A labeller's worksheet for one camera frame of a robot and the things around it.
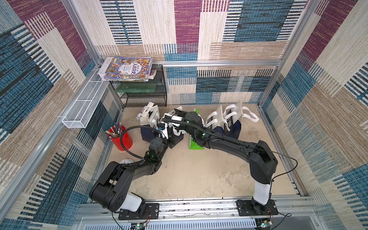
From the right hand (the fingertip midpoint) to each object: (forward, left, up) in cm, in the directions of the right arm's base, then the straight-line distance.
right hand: (178, 110), depth 82 cm
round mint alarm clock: (-19, +32, -23) cm, 44 cm away
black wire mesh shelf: (+17, +22, -1) cm, 28 cm away
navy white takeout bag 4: (0, -32, -5) cm, 32 cm away
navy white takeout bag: (-5, +15, 0) cm, 16 cm away
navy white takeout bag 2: (-14, +4, +8) cm, 16 cm away
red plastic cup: (-1, +38, -27) cm, 46 cm away
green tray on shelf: (+25, +29, -2) cm, 38 cm away
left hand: (-5, +3, -9) cm, 11 cm away
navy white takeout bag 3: (-5, -21, -4) cm, 22 cm away
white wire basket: (-3, +47, +8) cm, 48 cm away
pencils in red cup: (-4, +39, -13) cm, 41 cm away
